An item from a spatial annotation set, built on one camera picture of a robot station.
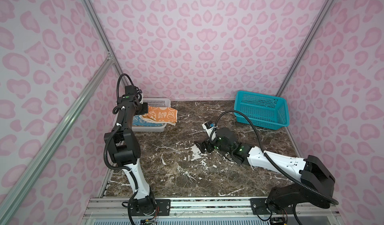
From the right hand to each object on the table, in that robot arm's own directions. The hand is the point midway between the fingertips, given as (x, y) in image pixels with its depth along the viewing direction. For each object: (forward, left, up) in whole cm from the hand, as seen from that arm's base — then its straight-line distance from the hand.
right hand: (201, 136), depth 78 cm
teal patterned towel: (+20, +44, -14) cm, 51 cm away
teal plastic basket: (+34, -51, -20) cm, 65 cm away
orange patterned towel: (+19, +25, -6) cm, 32 cm away
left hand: (+21, +37, -1) cm, 42 cm away
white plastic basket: (+35, +34, -11) cm, 50 cm away
